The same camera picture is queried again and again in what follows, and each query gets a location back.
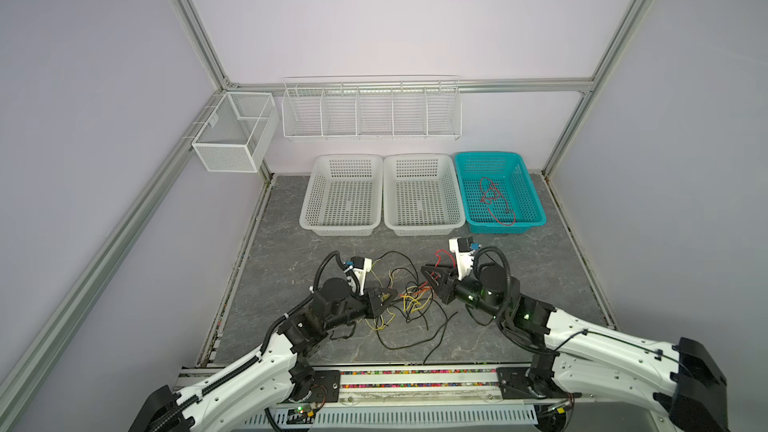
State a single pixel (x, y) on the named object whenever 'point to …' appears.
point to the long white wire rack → (372, 107)
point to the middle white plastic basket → (422, 194)
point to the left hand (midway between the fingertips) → (397, 299)
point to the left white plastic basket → (344, 196)
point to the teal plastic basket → (508, 172)
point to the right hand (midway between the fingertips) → (423, 271)
